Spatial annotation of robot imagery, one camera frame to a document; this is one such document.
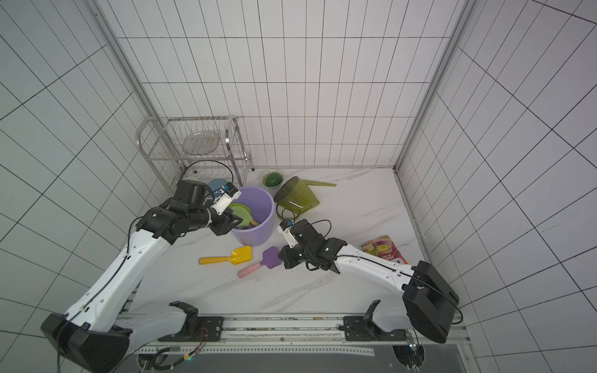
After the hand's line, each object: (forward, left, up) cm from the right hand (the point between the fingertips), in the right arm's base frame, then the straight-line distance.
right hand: (272, 258), depth 77 cm
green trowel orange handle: (+20, +15, +2) cm, 25 cm away
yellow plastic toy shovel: (+5, +16, -10) cm, 19 cm away
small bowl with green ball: (+42, +7, -6) cm, 43 cm away
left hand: (+7, +14, +12) cm, 19 cm away
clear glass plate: (+40, +34, +17) cm, 55 cm away
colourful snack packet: (+11, -41, -8) cm, 43 cm away
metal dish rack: (+52, +55, +6) cm, 76 cm away
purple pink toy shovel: (0, +1, -1) cm, 1 cm away
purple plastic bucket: (+21, +7, +3) cm, 23 cm away
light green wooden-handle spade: (+18, +14, -2) cm, 23 cm away
